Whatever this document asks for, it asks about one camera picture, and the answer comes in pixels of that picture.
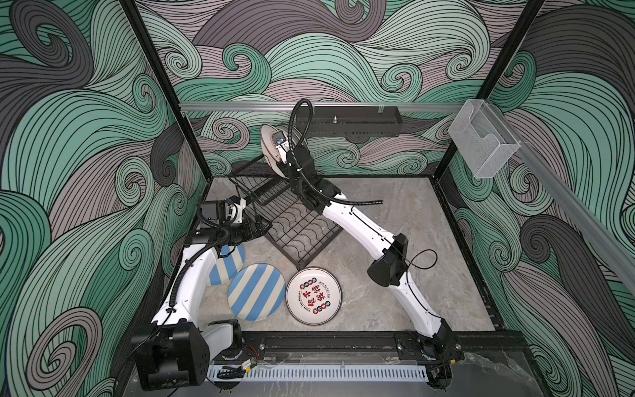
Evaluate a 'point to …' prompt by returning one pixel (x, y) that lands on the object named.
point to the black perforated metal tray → (354, 121)
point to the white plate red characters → (313, 296)
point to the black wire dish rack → (298, 228)
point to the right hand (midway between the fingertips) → (290, 145)
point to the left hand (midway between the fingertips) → (260, 225)
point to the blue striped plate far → (227, 261)
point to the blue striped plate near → (256, 292)
